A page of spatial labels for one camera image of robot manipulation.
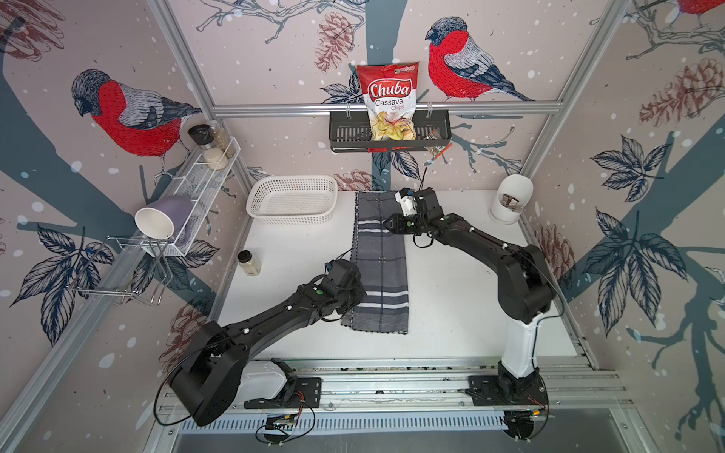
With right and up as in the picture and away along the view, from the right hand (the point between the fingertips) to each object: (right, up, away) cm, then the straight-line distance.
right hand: (385, 222), depth 93 cm
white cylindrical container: (+51, +11, +14) cm, 54 cm away
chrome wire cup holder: (-62, -11, -27) cm, 68 cm away
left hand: (-4, -20, -9) cm, 22 cm away
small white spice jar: (-46, -13, -2) cm, 48 cm away
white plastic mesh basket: (-39, +10, +29) cm, 49 cm away
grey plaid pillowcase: (-2, -13, +7) cm, 15 cm away
